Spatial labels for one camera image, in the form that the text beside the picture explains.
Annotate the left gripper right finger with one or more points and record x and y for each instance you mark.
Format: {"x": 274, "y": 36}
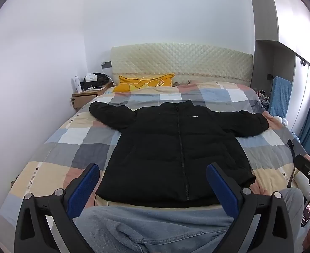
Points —
{"x": 273, "y": 233}

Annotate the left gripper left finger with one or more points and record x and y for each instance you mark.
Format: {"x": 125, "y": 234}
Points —
{"x": 63, "y": 205}

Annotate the black puffer jacket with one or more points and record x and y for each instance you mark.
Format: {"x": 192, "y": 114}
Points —
{"x": 163, "y": 151}

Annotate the black clothes on nightstand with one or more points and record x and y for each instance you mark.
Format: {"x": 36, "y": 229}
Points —
{"x": 101, "y": 81}

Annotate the smartphone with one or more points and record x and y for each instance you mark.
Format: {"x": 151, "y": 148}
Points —
{"x": 306, "y": 214}

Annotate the white plush toy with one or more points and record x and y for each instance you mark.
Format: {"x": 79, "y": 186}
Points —
{"x": 283, "y": 121}

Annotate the blue jeans legs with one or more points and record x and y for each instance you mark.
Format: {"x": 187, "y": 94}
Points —
{"x": 128, "y": 229}

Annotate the plaid bed quilt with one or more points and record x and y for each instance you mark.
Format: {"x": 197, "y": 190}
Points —
{"x": 83, "y": 140}

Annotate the wooden nightstand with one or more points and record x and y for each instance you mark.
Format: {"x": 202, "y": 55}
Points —
{"x": 78, "y": 100}

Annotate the white bottle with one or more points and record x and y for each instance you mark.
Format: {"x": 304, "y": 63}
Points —
{"x": 77, "y": 84}

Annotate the white tissue box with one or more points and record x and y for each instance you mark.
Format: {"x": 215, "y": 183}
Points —
{"x": 91, "y": 77}

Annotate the cream quilted headboard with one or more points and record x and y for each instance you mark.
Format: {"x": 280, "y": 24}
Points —
{"x": 187, "y": 61}

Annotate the yellow pillow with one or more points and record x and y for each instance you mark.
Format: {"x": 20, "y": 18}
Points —
{"x": 129, "y": 84}

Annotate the wall socket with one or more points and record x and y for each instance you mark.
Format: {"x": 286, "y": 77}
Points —
{"x": 106, "y": 65}

